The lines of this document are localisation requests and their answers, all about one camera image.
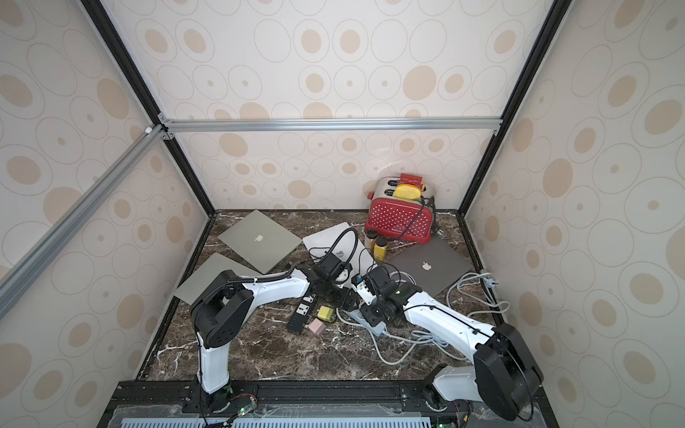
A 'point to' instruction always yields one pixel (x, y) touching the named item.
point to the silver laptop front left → (188, 291)
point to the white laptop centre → (343, 242)
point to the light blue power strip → (355, 315)
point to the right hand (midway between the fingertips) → (367, 312)
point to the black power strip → (301, 314)
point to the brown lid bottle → (370, 240)
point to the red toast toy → (410, 179)
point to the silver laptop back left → (259, 241)
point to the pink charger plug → (317, 326)
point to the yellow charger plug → (325, 312)
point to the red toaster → (407, 219)
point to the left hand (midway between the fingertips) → (355, 306)
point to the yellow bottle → (380, 249)
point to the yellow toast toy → (407, 192)
